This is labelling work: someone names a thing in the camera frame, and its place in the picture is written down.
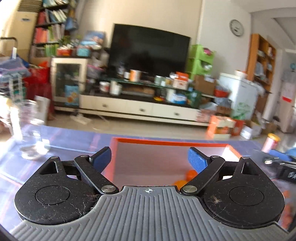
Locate large orange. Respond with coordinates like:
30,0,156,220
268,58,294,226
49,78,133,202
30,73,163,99
186,170,198,182

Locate red can yellow lid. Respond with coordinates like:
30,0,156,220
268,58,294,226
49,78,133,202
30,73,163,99
261,133,280,153

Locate orange cardboard box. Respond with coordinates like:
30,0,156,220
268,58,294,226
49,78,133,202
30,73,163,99
102,138,241,188

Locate blue plaid tablecloth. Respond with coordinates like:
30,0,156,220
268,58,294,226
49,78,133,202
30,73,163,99
0,123,296,232

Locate white TV cabinet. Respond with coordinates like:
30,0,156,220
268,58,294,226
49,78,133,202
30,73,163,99
54,77,218,127

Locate clear glass jar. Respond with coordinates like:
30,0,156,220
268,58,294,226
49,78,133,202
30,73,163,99
10,100,50,160

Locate brown cardboard box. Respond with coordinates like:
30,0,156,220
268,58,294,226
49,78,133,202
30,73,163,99
194,75,216,95

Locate white chest freezer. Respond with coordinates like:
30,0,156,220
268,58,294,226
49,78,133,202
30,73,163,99
217,73,258,121

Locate orange white medicine box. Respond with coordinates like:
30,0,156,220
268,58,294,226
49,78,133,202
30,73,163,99
173,72,189,90

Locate small glass door cabinet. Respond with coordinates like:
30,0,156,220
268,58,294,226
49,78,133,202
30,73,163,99
50,57,88,108

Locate green plastic storage rack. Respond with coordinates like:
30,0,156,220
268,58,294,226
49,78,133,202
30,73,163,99
186,44,216,79

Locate wooden shelf unit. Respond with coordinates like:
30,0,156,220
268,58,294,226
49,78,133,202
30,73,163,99
246,33,277,93

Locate black flat television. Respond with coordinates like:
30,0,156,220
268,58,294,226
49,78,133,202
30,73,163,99
107,24,191,77

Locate cart with folded cloths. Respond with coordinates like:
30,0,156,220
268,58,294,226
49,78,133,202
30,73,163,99
1,37,31,103

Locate dark bookshelf with books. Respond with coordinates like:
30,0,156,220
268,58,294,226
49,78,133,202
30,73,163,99
29,1,78,60

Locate white floor air conditioner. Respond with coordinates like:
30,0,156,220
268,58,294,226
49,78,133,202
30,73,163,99
1,1,42,61

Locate round wall clock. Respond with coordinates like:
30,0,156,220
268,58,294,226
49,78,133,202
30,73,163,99
229,20,244,37

